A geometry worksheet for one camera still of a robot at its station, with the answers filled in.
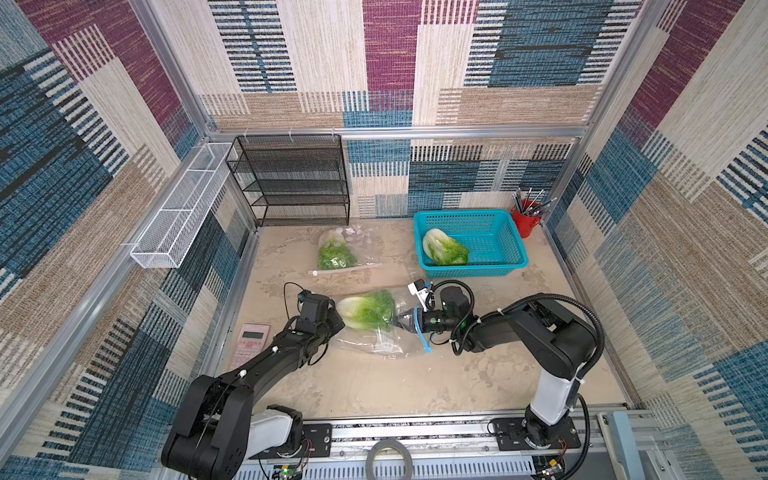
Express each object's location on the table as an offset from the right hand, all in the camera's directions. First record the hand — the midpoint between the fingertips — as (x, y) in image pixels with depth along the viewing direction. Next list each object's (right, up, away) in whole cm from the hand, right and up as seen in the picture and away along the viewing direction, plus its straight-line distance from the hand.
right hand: (396, 324), depth 87 cm
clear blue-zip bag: (+1, -5, -2) cm, 5 cm away
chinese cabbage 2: (+16, +21, +14) cm, 30 cm away
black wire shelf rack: (-37, +47, +24) cm, 64 cm away
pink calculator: (-42, -6, +2) cm, 43 cm away
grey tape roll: (-3, -25, -16) cm, 29 cm away
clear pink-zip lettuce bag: (-16, +22, +16) cm, 31 cm away
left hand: (-16, +1, +4) cm, 17 cm away
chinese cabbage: (-6, +4, -1) cm, 7 cm away
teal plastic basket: (+37, +26, +28) cm, 53 cm away
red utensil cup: (+46, +32, +20) cm, 59 cm away
